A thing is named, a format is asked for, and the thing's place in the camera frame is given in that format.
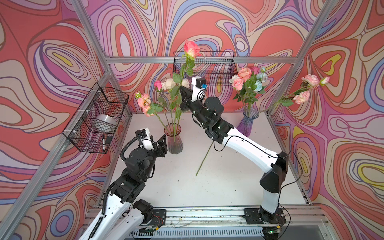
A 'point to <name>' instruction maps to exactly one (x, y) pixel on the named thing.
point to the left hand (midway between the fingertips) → (161, 135)
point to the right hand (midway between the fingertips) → (180, 90)
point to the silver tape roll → (107, 118)
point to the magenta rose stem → (155, 109)
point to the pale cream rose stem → (196, 174)
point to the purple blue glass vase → (244, 126)
